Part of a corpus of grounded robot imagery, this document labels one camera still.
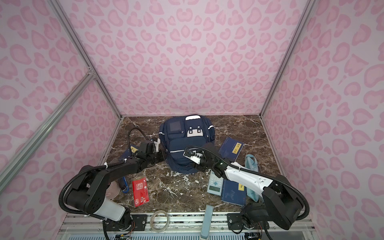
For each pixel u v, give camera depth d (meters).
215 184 0.84
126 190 0.84
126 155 0.98
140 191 0.84
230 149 0.98
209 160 0.67
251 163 0.86
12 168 0.51
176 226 0.72
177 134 1.04
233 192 0.82
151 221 0.72
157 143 0.85
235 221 0.73
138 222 0.73
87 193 0.44
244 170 0.53
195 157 0.71
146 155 0.73
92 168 0.49
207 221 0.72
